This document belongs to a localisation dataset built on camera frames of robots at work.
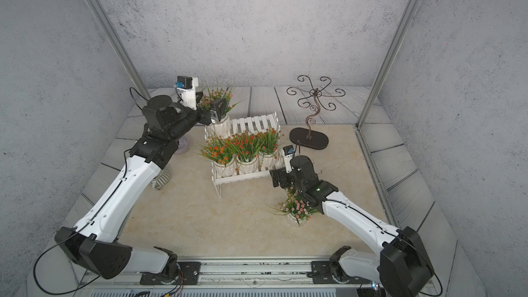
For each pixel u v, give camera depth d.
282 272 0.75
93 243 0.38
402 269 0.40
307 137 1.13
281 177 0.72
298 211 0.74
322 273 0.71
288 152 0.70
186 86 0.54
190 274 0.73
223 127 0.77
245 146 0.76
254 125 0.84
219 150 0.75
